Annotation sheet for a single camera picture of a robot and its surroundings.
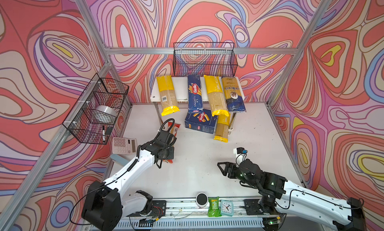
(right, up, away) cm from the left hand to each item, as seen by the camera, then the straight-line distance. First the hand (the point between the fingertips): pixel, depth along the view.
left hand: (171, 151), depth 85 cm
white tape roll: (-30, +21, -14) cm, 39 cm away
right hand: (+28, -7, -9) cm, 30 cm away
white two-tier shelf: (+5, +37, -2) cm, 37 cm away
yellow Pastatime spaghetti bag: (+31, +11, +9) cm, 34 cm away
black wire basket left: (-36, +21, -14) cm, 43 cm away
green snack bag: (+23, -27, -11) cm, 37 cm away
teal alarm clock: (+29, -25, -13) cm, 40 cm away
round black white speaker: (+17, -21, -13) cm, 30 cm away
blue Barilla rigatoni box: (+18, +18, +9) cm, 26 cm away
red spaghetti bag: (+1, +13, -1) cm, 13 cm away
